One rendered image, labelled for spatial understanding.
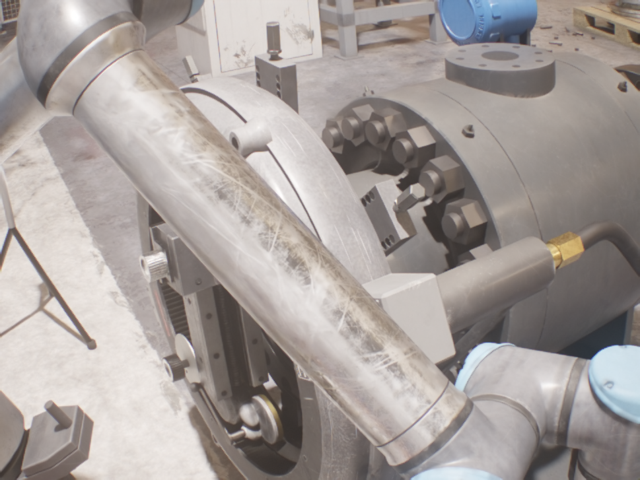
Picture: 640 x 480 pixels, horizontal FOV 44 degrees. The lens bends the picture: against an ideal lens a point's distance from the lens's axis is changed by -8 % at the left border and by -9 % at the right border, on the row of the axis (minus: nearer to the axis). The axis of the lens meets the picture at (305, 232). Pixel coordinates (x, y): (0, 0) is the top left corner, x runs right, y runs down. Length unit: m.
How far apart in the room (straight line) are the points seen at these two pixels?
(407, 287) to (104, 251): 2.24
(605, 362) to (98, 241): 2.60
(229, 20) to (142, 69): 4.41
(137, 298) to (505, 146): 1.66
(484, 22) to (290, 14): 3.58
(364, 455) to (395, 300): 0.28
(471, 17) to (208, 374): 0.88
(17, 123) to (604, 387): 0.72
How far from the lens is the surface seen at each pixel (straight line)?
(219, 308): 1.42
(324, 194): 1.09
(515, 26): 1.83
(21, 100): 1.00
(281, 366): 1.55
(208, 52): 5.15
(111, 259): 3.07
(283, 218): 0.70
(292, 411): 1.56
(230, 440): 1.52
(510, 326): 1.36
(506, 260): 1.10
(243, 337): 1.45
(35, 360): 2.57
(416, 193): 1.03
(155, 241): 1.29
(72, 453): 0.63
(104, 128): 0.72
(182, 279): 1.26
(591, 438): 0.82
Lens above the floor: 1.31
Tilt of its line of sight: 26 degrees down
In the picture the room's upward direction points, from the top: 6 degrees counter-clockwise
